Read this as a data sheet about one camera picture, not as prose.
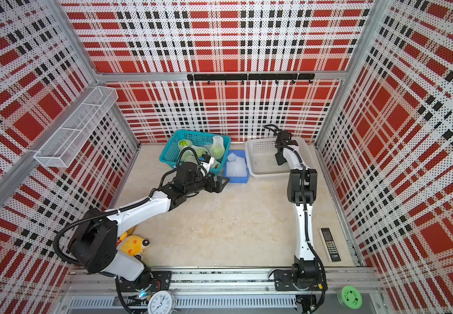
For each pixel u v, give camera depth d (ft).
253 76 2.90
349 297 2.17
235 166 3.43
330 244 2.69
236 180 3.32
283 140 2.85
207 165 2.46
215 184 2.46
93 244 1.42
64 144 2.31
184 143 3.66
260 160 3.64
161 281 2.41
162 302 2.19
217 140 3.35
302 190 1.97
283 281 2.41
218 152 3.35
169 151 3.54
